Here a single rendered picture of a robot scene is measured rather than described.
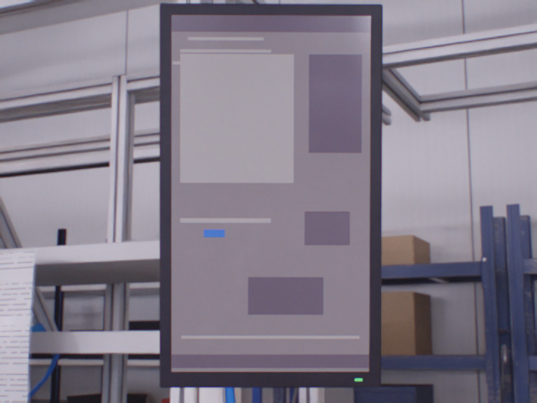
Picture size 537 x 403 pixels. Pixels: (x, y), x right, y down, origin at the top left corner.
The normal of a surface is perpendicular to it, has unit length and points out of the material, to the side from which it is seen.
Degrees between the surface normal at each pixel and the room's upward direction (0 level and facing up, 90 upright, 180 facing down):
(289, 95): 101
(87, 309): 90
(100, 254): 90
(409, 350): 90
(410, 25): 90
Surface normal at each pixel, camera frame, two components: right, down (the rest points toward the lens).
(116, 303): -0.41, -0.16
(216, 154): 0.01, 0.02
